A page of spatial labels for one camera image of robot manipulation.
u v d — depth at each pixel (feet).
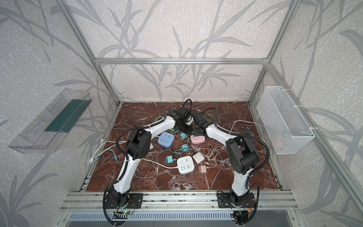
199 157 2.84
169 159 2.84
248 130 3.35
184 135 3.16
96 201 2.47
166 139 3.09
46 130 2.11
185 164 2.77
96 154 3.10
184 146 3.00
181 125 2.74
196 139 3.10
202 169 2.71
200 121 2.47
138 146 1.92
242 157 1.60
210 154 2.97
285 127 2.05
